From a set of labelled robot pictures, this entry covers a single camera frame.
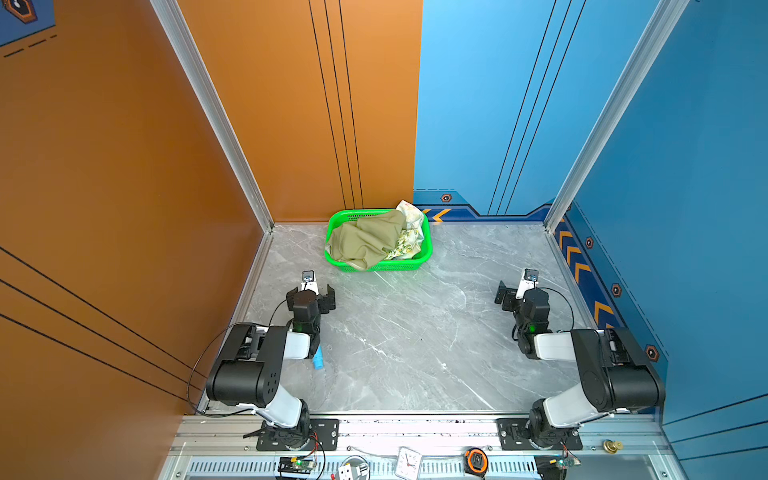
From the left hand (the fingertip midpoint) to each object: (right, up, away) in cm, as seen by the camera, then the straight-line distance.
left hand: (314, 283), depth 95 cm
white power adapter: (+17, -36, -31) cm, 51 cm away
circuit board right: (+64, -40, -25) cm, 80 cm away
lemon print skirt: (+31, +13, +9) cm, 35 cm away
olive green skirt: (+16, +14, +3) cm, 21 cm away
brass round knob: (+77, -36, -25) cm, 88 cm away
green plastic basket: (+7, +24, +18) cm, 30 cm away
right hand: (+65, 0, -1) cm, 65 cm away
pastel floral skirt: (+32, +26, +18) cm, 44 cm away
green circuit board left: (+1, -41, -23) cm, 47 cm away
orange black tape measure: (+44, -37, -27) cm, 64 cm away
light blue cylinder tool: (+4, -21, -10) cm, 23 cm away
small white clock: (+29, -39, -26) cm, 55 cm away
